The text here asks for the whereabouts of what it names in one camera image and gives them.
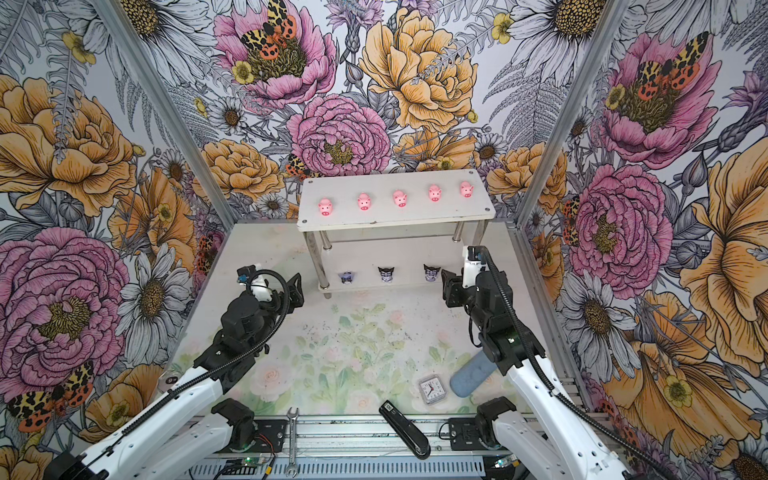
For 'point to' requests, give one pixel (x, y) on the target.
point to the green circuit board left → (251, 461)
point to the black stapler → (417, 442)
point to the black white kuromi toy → (386, 274)
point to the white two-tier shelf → (390, 231)
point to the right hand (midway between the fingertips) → (451, 280)
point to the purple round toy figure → (346, 277)
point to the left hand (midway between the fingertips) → (286, 286)
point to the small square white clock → (432, 389)
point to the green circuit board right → (508, 461)
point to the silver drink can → (168, 379)
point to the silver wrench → (292, 467)
